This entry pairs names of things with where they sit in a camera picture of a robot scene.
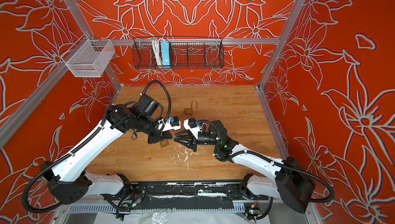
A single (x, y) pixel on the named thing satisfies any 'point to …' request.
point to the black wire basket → (185, 53)
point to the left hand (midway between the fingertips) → (170, 133)
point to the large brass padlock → (189, 111)
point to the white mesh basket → (88, 58)
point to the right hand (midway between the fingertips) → (174, 139)
